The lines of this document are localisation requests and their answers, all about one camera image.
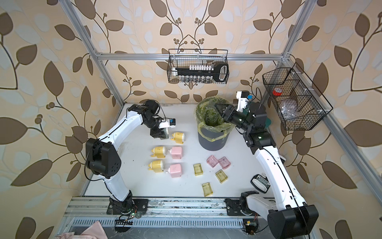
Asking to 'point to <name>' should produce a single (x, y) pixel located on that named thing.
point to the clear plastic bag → (289, 109)
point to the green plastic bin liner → (211, 124)
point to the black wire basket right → (301, 104)
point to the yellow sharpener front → (157, 166)
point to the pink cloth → (95, 231)
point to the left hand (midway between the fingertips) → (161, 127)
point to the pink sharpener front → (175, 170)
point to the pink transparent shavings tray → (212, 161)
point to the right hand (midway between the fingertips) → (216, 106)
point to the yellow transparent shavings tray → (198, 169)
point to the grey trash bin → (215, 145)
